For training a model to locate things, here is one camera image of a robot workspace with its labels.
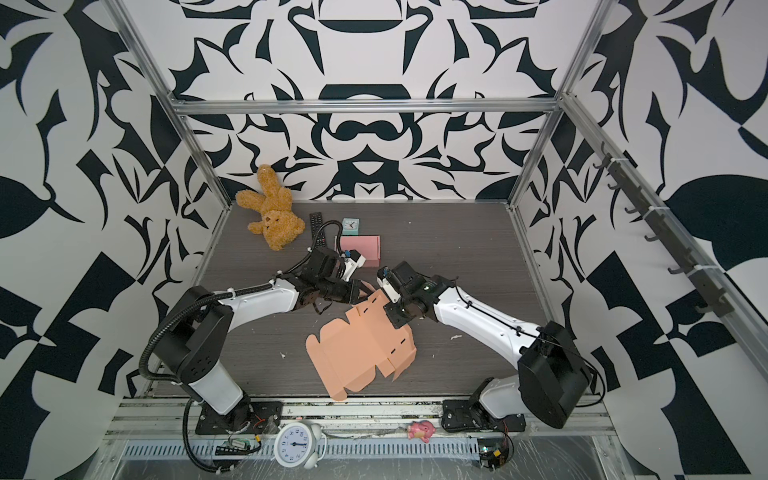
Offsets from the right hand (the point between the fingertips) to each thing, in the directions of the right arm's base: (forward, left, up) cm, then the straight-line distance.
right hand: (393, 310), depth 82 cm
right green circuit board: (-31, -23, -11) cm, 40 cm away
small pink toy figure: (-27, -6, -6) cm, 28 cm away
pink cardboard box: (+29, +8, -9) cm, 31 cm away
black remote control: (+38, +28, -6) cm, 47 cm away
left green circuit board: (-30, +37, -6) cm, 48 cm away
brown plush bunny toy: (+31, +38, +1) cm, 49 cm away
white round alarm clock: (-29, +22, -6) cm, 37 cm away
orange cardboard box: (-8, +13, -9) cm, 18 cm away
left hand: (+6, +5, +1) cm, 7 cm away
